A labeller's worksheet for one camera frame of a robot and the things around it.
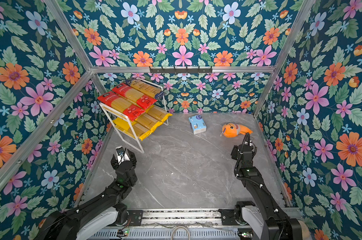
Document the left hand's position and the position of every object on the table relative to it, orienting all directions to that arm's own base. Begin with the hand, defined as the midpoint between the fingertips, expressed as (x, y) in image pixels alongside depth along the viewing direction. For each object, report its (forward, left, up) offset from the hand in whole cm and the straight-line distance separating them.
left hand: (122, 149), depth 79 cm
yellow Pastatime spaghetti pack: (+17, +4, 0) cm, 18 cm away
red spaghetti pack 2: (+19, -13, +18) cm, 29 cm away
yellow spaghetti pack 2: (+26, -17, 0) cm, 31 cm away
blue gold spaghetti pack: (+28, -15, +17) cm, 36 cm away
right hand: (-1, -66, -3) cm, 66 cm away
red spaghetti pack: (+16, -3, +17) cm, 23 cm away
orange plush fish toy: (+16, -65, -9) cm, 68 cm away
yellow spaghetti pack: (+18, -12, +1) cm, 22 cm away
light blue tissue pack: (+25, -43, -12) cm, 52 cm away
